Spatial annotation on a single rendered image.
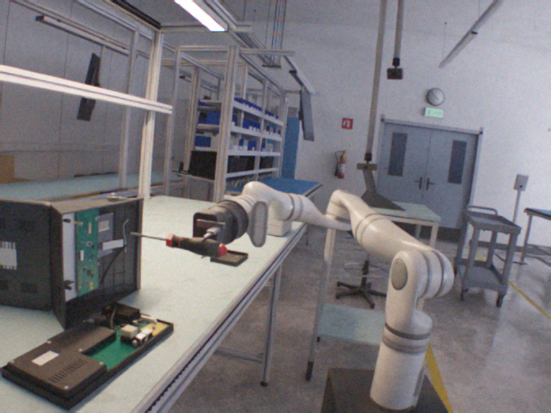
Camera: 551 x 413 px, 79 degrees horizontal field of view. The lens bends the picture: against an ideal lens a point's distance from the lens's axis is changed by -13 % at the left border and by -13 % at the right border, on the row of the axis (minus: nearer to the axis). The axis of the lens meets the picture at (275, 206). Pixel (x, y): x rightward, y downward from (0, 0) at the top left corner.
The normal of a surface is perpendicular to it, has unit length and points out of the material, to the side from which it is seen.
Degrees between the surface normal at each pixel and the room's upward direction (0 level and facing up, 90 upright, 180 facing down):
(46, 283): 90
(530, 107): 90
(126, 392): 0
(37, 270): 90
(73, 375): 0
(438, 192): 90
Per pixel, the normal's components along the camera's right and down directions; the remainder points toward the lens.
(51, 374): 0.11, -0.98
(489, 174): -0.22, 0.12
